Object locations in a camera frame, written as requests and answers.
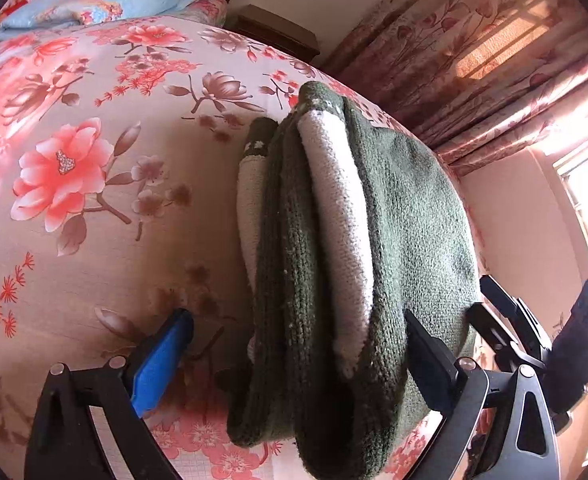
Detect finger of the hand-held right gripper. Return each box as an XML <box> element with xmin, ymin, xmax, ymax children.
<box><xmin>480</xmin><ymin>275</ymin><xmax>550</xmax><ymax>362</ymax></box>
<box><xmin>466</xmin><ymin>304</ymin><xmax>540</xmax><ymax>374</ymax></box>

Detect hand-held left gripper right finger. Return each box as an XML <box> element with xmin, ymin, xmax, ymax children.
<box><xmin>404</xmin><ymin>309</ymin><xmax>562</xmax><ymax>480</ymax></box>

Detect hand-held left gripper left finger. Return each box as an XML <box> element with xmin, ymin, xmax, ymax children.
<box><xmin>24</xmin><ymin>307</ymin><xmax>195</xmax><ymax>480</ymax></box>

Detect green knit sweater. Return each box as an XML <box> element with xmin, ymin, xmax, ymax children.
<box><xmin>226</xmin><ymin>81</ymin><xmax>480</xmax><ymax>480</ymax></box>

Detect pink floral bedspread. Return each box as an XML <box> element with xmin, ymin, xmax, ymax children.
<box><xmin>0</xmin><ymin>14</ymin><xmax>489</xmax><ymax>480</ymax></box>

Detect pink floral curtain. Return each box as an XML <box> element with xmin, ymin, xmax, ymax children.
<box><xmin>319</xmin><ymin>0</ymin><xmax>588</xmax><ymax>177</ymax></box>

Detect dark wooden nightstand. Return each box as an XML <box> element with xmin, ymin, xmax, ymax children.
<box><xmin>224</xmin><ymin>4</ymin><xmax>321</xmax><ymax>65</ymax></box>

